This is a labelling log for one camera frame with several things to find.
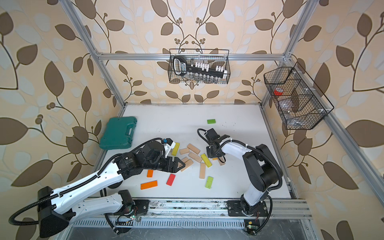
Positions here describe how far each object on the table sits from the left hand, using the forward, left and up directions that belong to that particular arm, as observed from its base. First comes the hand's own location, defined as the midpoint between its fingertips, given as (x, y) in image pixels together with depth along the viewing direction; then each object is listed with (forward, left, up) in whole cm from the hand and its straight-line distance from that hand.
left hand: (179, 163), depth 70 cm
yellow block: (+9, -14, -17) cm, 24 cm away
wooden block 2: (+18, -6, -19) cm, 27 cm away
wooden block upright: (+4, -12, -19) cm, 23 cm away
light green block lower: (-3, -16, -18) cm, 24 cm away
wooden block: (+16, 0, -18) cm, 24 cm away
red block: (-1, +6, -19) cm, 20 cm away
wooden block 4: (+4, -22, -8) cm, 23 cm away
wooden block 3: (+12, -7, -18) cm, 23 cm away
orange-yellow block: (+10, -21, -17) cm, 28 cm away
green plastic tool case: (+28, +44, -16) cm, 55 cm away
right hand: (+14, -19, -18) cm, 29 cm away
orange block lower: (-5, +18, -19) cm, 27 cm away
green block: (+40, -19, -17) cm, 47 cm away
